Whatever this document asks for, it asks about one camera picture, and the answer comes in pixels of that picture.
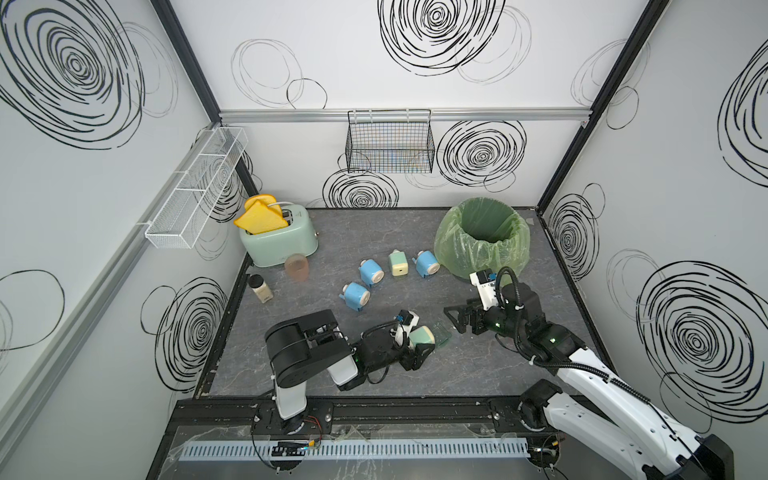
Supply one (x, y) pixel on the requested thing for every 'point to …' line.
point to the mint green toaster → (271, 232)
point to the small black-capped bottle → (260, 288)
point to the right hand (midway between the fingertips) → (458, 308)
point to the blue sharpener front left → (355, 295)
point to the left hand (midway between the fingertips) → (426, 342)
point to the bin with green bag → (482, 234)
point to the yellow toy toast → (258, 217)
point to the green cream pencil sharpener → (422, 335)
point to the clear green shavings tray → (442, 334)
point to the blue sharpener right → (426, 263)
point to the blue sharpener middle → (370, 272)
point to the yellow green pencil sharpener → (398, 263)
